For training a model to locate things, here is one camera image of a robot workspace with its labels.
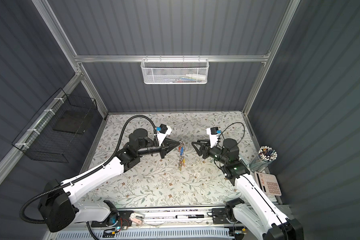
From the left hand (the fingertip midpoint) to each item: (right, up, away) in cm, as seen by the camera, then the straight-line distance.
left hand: (179, 142), depth 70 cm
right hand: (+9, -1, +3) cm, 9 cm away
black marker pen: (+5, -37, +4) cm, 38 cm away
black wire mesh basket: (-63, +4, +3) cm, 63 cm away
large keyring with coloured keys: (+1, -9, +1) cm, 9 cm away
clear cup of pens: (+45, -7, +6) cm, 46 cm away
